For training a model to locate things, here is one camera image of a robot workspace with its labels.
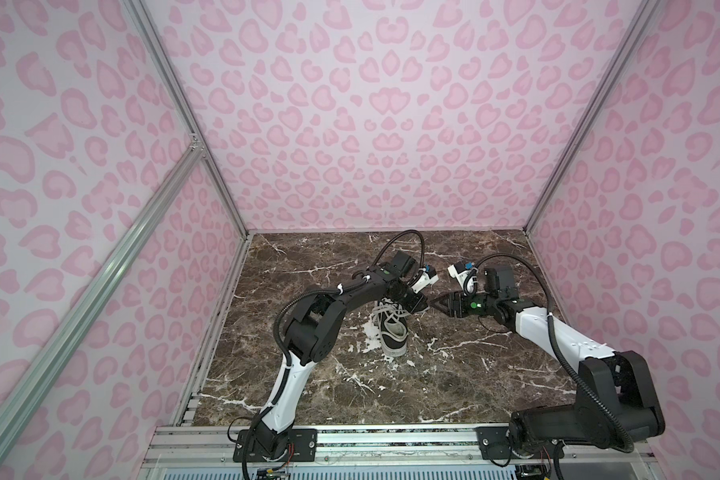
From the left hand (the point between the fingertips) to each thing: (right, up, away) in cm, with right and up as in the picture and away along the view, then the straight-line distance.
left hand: (430, 303), depth 92 cm
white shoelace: (-13, -1, -2) cm, 13 cm away
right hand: (+1, +3, -9) cm, 9 cm away
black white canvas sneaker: (-12, -8, -8) cm, 16 cm away
